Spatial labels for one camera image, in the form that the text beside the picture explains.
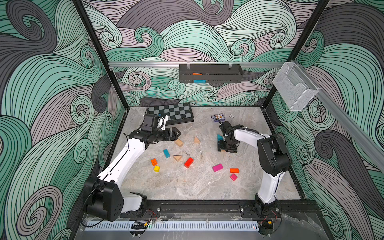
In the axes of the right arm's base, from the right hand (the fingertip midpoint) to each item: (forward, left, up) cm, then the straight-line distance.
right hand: (226, 150), depth 95 cm
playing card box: (+29, 0, +1) cm, 29 cm away
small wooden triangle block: (+7, +19, +3) cm, 21 cm away
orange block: (-12, -4, -2) cm, 13 cm away
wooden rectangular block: (+5, +31, +2) cm, 32 cm away
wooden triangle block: (-6, +31, +3) cm, 32 cm away
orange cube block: (-9, +45, +3) cm, 46 cm away
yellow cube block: (-12, +43, +3) cm, 45 cm away
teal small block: (-2, +38, +1) cm, 39 cm away
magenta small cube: (-17, -1, +1) cm, 17 cm away
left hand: (+1, +32, +21) cm, 38 cm away
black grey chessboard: (+29, +32, +5) cm, 44 cm away
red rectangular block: (-9, +24, +2) cm, 26 cm away
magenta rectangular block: (-11, +7, 0) cm, 13 cm away
